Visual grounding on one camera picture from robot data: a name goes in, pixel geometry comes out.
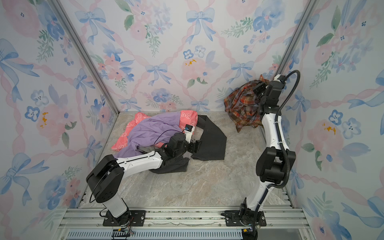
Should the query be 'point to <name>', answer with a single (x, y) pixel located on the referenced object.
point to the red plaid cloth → (242, 105)
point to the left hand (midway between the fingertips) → (198, 137)
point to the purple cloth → (157, 128)
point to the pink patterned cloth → (186, 117)
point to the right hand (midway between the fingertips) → (259, 78)
